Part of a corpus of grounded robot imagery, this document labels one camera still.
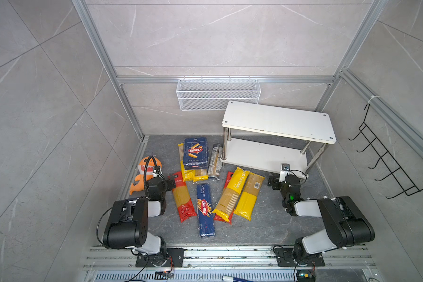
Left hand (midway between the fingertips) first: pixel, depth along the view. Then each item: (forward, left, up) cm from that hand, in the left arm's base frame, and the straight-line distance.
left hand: (161, 173), depth 93 cm
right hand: (-2, -64, 0) cm, 64 cm away
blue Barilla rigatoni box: (+12, -19, +1) cm, 22 cm away
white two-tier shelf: (+30, -64, -6) cm, 71 cm away
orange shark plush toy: (-3, +13, -6) cm, 15 cm away
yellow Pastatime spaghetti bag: (-18, -35, -1) cm, 39 cm away
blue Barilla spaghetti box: (-27, -24, -4) cm, 37 cm away
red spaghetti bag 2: (-1, -37, -5) cm, 38 cm away
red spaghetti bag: (-16, -14, -5) cm, 22 cm away
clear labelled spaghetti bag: (+8, -30, -3) cm, 32 cm away
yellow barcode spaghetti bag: (-17, -45, -5) cm, 48 cm away
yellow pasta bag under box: (-1, -16, -2) cm, 16 cm away
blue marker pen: (-47, -36, -7) cm, 60 cm away
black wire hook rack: (-25, -96, +27) cm, 102 cm away
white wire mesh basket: (+38, -30, +23) cm, 54 cm away
